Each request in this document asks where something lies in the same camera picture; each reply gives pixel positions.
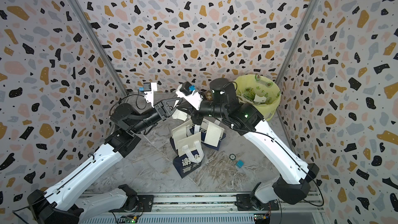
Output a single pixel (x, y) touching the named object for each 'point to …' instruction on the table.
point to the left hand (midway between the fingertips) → (182, 100)
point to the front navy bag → (191, 154)
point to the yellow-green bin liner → (262, 92)
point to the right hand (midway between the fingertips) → (180, 106)
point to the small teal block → (240, 164)
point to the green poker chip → (232, 156)
